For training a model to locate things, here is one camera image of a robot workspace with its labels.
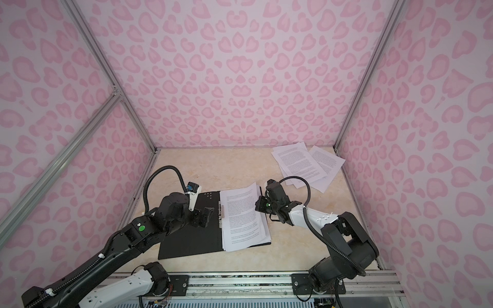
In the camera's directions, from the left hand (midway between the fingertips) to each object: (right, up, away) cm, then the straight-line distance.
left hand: (204, 203), depth 73 cm
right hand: (+20, -2, +14) cm, 24 cm away
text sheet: (+13, -13, +15) cm, 24 cm away
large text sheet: (+55, +14, +37) cm, 68 cm away
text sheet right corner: (+56, +14, +37) cm, 69 cm away
